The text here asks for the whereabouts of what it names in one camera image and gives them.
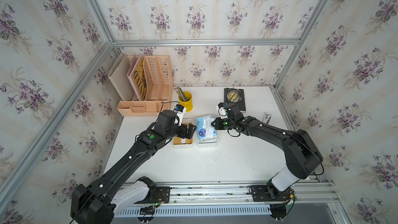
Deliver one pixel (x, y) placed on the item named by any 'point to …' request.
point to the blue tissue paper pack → (205, 130)
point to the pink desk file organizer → (159, 82)
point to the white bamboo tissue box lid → (179, 142)
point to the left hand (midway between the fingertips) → (190, 126)
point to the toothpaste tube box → (267, 118)
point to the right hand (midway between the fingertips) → (213, 123)
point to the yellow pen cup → (187, 104)
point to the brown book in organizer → (138, 78)
